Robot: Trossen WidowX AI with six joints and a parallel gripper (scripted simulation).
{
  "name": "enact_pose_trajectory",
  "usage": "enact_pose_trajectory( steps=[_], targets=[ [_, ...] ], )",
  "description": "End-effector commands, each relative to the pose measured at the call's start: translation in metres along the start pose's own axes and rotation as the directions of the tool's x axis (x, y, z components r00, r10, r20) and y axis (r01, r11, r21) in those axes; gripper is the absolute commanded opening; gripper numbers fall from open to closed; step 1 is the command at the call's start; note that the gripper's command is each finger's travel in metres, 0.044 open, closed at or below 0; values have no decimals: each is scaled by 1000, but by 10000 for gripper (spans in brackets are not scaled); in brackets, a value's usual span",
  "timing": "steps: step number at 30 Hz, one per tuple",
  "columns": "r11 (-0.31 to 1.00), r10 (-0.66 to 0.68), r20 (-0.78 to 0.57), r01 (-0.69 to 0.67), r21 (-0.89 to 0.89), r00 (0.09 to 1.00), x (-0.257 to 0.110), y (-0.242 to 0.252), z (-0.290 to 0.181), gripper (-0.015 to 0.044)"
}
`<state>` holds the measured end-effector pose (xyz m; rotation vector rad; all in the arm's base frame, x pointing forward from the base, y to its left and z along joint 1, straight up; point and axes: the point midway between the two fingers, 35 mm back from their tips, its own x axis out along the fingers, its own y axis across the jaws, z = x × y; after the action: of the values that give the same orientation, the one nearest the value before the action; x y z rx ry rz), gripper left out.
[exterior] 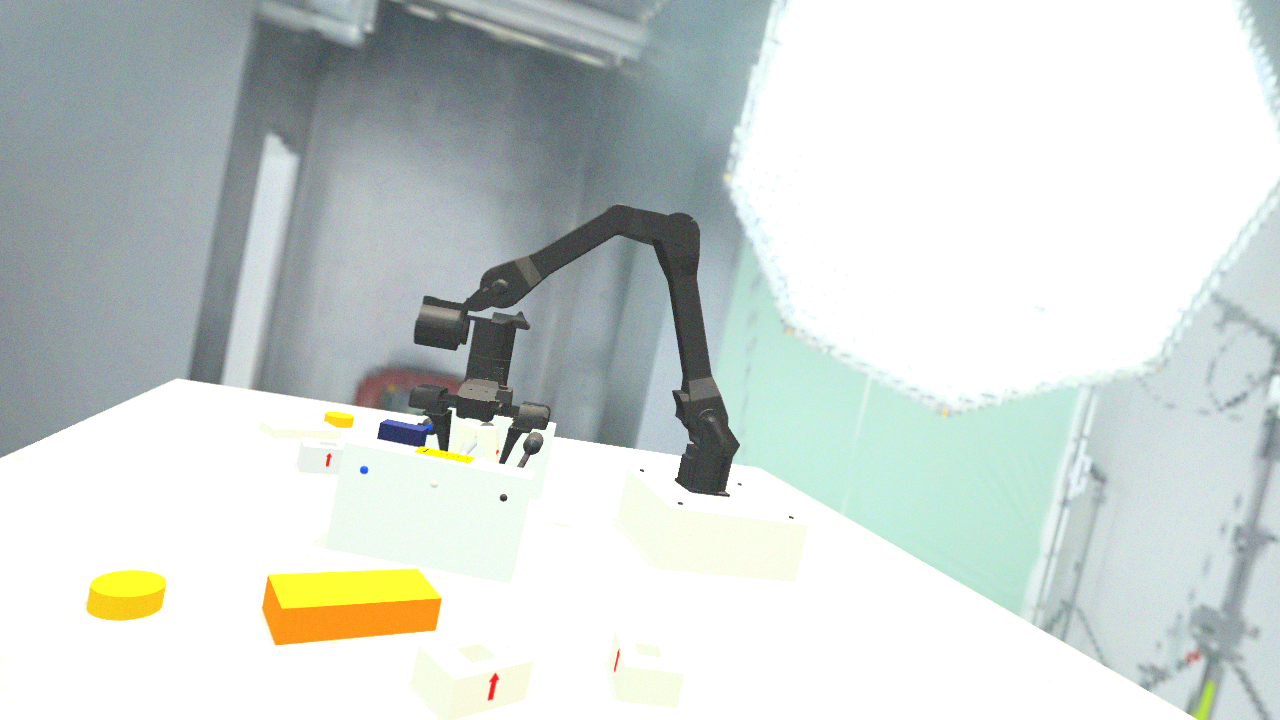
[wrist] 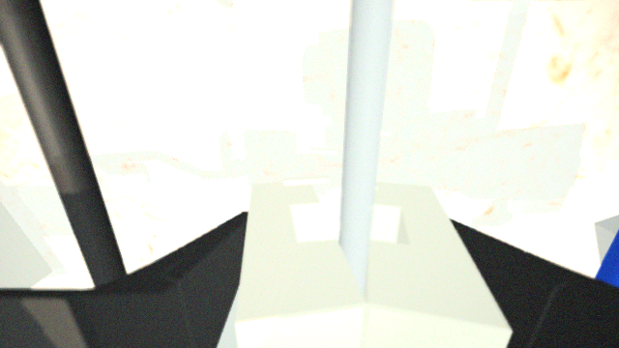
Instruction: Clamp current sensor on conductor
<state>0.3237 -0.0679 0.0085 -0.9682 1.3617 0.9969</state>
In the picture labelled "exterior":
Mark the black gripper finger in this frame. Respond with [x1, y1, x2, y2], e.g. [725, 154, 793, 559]
[499, 423, 532, 465]
[422, 409, 452, 452]

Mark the orange rectangular block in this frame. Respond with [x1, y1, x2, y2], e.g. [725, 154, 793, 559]
[261, 568, 443, 644]

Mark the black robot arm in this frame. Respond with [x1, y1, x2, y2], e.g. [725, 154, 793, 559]
[413, 202, 740, 498]

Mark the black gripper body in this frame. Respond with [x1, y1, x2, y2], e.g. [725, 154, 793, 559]
[408, 354, 550, 430]

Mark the yellow short cylinder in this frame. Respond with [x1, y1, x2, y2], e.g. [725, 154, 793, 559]
[324, 413, 355, 429]
[87, 570, 166, 621]

